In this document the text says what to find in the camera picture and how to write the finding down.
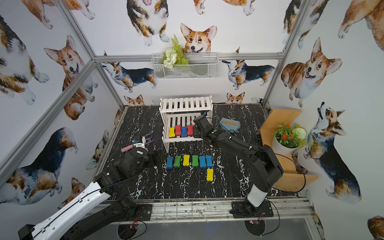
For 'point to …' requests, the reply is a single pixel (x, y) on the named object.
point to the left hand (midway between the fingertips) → (154, 148)
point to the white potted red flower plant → (287, 139)
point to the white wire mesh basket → (201, 66)
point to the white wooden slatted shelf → (177, 115)
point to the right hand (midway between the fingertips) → (202, 124)
